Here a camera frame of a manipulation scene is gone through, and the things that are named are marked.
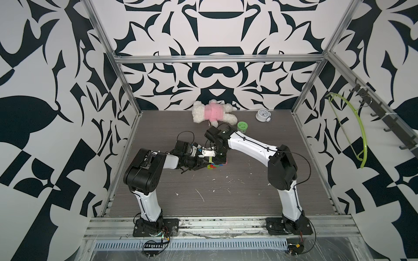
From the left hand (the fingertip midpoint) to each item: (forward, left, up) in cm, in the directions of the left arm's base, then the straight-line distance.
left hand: (207, 162), depth 93 cm
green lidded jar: (+23, -23, +3) cm, 32 cm away
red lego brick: (-4, -2, +2) cm, 5 cm away
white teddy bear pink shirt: (+32, -5, +7) cm, 33 cm away
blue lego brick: (-4, -7, +4) cm, 9 cm away
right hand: (+1, -4, +6) cm, 7 cm away
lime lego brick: (-3, -1, 0) cm, 3 cm away
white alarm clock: (+33, -40, +2) cm, 52 cm away
